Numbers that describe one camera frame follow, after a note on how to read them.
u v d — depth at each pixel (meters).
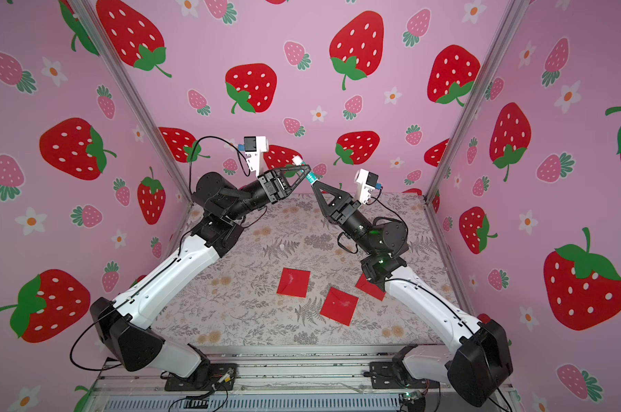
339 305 0.88
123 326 0.40
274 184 0.51
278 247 1.04
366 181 0.55
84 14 0.68
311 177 0.54
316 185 0.54
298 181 0.54
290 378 0.75
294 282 0.94
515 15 0.69
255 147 0.51
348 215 0.52
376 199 0.56
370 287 0.88
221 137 0.48
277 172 0.54
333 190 0.54
